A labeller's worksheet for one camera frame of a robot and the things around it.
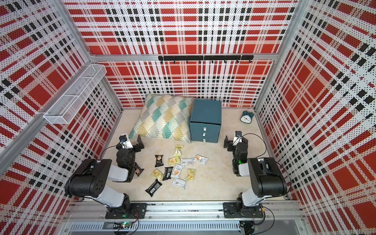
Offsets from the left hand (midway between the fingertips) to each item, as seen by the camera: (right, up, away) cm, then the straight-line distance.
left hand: (135, 136), depth 90 cm
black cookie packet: (+15, -16, 0) cm, 22 cm away
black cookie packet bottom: (+15, -27, -10) cm, 33 cm away
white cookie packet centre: (+33, -16, +1) cm, 36 cm away
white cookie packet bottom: (+29, -25, -8) cm, 39 cm away
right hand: (+64, 0, +2) cm, 64 cm away
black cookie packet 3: (+21, -21, -5) cm, 31 cm away
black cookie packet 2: (+4, -20, -4) cm, 20 cm away
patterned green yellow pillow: (+17, +13, +5) cm, 22 cm away
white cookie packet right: (+42, -14, +1) cm, 44 cm away
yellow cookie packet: (+25, -15, +1) cm, 29 cm away
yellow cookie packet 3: (+35, -21, -6) cm, 42 cm away
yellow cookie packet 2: (+16, -21, -6) cm, 27 cm away
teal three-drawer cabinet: (+44, +10, -4) cm, 46 cm away
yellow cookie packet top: (+27, -11, +3) cm, 29 cm away
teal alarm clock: (+76, +13, +18) cm, 79 cm away
